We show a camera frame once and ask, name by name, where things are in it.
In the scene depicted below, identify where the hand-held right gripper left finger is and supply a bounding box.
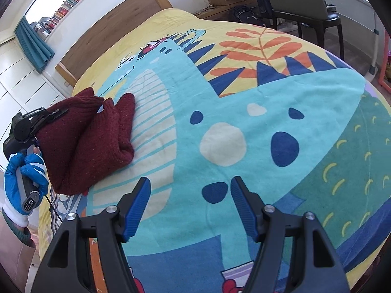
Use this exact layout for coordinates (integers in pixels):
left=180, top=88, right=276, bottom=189
left=31, top=176, right=152, bottom=293

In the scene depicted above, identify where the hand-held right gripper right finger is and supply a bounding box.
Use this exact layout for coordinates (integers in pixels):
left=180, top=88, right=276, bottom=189
left=231, top=176, right=351, bottom=293

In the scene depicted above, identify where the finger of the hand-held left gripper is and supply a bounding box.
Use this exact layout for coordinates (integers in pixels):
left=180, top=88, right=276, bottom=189
left=45, top=107, right=70, bottom=120

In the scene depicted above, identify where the maroon knitted sweater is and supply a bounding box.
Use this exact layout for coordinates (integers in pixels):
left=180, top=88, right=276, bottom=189
left=36, top=87, right=136, bottom=196

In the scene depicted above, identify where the person's left forearm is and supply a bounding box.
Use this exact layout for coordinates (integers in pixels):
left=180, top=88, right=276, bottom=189
left=0, top=210, right=35, bottom=248

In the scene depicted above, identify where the person's left hand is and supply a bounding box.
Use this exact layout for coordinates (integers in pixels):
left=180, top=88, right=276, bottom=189
left=3, top=153, right=50, bottom=228

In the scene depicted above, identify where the white wardrobe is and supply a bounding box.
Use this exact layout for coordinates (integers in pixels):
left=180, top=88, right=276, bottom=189
left=0, top=36, right=74, bottom=136

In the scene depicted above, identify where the teal curtain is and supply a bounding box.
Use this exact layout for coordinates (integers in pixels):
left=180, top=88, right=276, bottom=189
left=15, top=17, right=56, bottom=74

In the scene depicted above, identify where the wooden headboard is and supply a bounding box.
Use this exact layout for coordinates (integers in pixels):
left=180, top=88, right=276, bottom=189
left=55, top=0, right=173, bottom=88

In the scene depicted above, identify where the yellow dinosaur printed bedspread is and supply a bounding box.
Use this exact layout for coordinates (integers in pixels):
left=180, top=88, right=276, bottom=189
left=38, top=8, right=391, bottom=293

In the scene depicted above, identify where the black bag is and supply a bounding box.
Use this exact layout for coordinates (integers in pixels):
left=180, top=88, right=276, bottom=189
left=230, top=4, right=273, bottom=27

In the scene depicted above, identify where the grey chair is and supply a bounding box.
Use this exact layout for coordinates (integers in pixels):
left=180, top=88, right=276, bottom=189
left=255, top=0, right=344, bottom=61

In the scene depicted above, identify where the white metal stand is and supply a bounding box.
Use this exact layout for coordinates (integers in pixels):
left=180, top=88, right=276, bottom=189
left=368, top=6, right=381, bottom=75

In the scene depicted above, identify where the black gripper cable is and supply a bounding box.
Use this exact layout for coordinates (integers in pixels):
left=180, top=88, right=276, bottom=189
left=44, top=193, right=63, bottom=220

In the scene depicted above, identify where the pink standing frame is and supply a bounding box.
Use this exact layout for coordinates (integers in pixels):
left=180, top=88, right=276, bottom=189
left=378, top=33, right=391, bottom=90

